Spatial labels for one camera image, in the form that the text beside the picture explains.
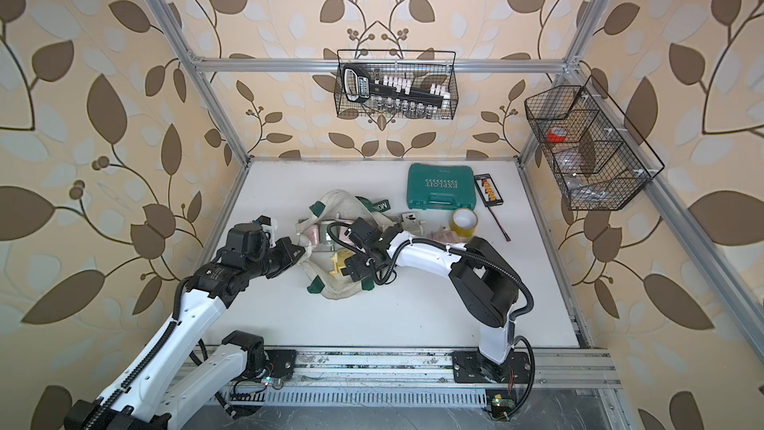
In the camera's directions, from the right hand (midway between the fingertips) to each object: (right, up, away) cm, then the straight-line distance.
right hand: (364, 265), depth 88 cm
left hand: (-16, +8, -11) cm, 20 cm away
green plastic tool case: (+26, +23, +17) cm, 39 cm away
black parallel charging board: (+44, +22, +20) cm, 53 cm away
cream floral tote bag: (-7, +18, +2) cm, 19 cm away
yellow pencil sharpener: (-8, +2, 0) cm, 8 cm away
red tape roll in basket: (+54, +38, -8) cm, 66 cm away
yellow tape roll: (+33, +11, +13) cm, 37 cm away
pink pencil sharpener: (+25, +8, +5) cm, 27 cm away
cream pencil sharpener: (+14, +12, +8) cm, 20 cm away
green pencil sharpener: (-12, +6, +2) cm, 14 cm away
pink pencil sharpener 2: (-16, +9, +3) cm, 19 cm away
